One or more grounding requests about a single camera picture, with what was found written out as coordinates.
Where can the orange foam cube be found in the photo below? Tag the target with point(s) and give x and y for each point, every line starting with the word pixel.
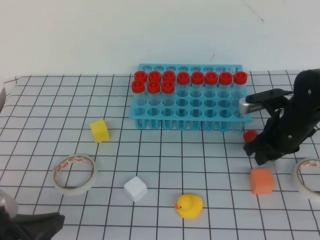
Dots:
pixel 261 181

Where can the yellow foam cube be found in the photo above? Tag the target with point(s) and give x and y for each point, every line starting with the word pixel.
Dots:
pixel 100 131

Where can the white foam cube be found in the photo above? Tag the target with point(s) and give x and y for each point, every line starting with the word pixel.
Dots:
pixel 136 189

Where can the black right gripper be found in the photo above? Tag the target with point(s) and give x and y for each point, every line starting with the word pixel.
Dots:
pixel 300 116

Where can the red-capped clear tube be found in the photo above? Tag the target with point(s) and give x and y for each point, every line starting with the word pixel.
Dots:
pixel 249 135

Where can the red-capped tube row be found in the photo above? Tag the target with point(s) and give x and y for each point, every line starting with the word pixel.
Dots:
pixel 138 89
pixel 168 89
pixel 169 75
pixel 210 83
pixel 197 81
pixel 224 84
pixel 154 76
pixel 239 83
pixel 141 75
pixel 183 82
pixel 154 88

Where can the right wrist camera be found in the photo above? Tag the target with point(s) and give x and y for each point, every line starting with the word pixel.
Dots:
pixel 270 100

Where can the blue tube rack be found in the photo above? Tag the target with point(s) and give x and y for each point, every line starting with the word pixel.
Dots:
pixel 196 113

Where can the white tape roll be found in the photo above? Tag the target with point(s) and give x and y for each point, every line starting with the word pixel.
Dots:
pixel 75 175
pixel 306 178

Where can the right white tape roll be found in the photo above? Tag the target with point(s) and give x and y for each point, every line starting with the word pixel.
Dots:
pixel 306 178

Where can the left white tape roll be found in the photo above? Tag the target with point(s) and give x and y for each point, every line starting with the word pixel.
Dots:
pixel 75 175

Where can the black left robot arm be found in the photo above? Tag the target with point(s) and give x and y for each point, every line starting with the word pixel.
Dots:
pixel 15 226

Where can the white black-grid cloth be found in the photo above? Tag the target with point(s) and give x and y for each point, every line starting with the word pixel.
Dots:
pixel 47 118

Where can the yellow rubber duck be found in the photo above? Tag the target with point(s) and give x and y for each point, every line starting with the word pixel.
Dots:
pixel 189 206

